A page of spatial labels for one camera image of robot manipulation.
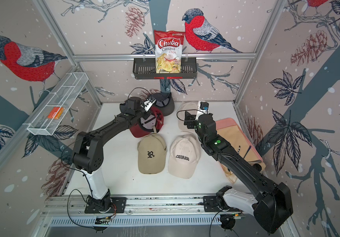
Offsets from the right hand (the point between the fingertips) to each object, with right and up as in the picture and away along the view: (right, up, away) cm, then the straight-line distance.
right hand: (191, 111), depth 76 cm
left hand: (-24, +6, +18) cm, 30 cm away
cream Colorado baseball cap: (-3, -26, +9) cm, 28 cm away
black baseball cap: (-17, +8, +42) cm, 46 cm away
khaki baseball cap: (-22, -25, +10) cm, 35 cm away
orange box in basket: (-65, -1, -7) cm, 66 cm away
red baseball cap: (-31, -12, +28) cm, 43 cm away
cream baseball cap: (+3, +3, +31) cm, 31 cm away
